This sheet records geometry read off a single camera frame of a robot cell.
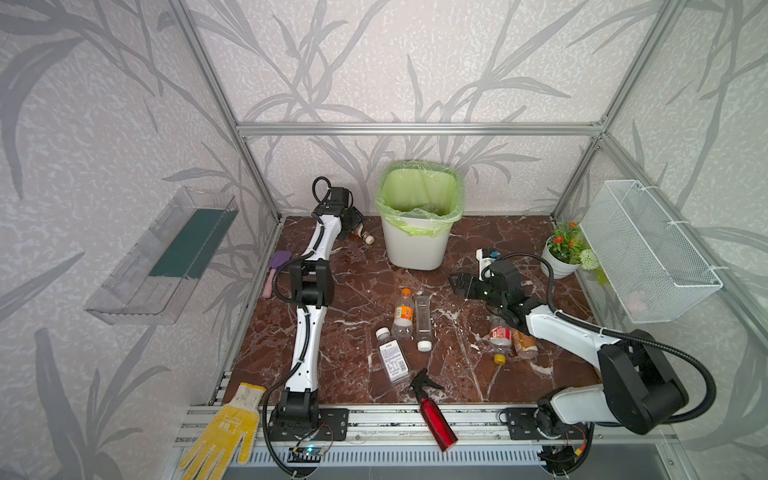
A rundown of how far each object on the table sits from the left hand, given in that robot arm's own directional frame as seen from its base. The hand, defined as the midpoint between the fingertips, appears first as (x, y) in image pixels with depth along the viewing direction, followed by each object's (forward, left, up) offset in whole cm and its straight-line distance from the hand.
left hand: (359, 212), depth 112 cm
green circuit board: (-74, +5, -7) cm, 75 cm away
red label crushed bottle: (-48, -45, -1) cm, 65 cm away
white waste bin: (-20, -20, +3) cm, 28 cm away
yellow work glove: (-69, +24, -5) cm, 73 cm away
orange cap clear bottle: (-43, -17, -4) cm, 46 cm away
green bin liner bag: (-1, -24, +10) cm, 26 cm away
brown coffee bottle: (-8, -2, -5) cm, 10 cm away
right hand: (-29, -34, +7) cm, 45 cm away
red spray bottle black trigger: (-68, -25, -3) cm, 72 cm away
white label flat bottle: (-54, -15, -2) cm, 57 cm away
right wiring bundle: (-74, -57, -8) cm, 94 cm away
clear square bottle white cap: (-44, -23, +1) cm, 50 cm away
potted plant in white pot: (-22, -69, +7) cm, 72 cm away
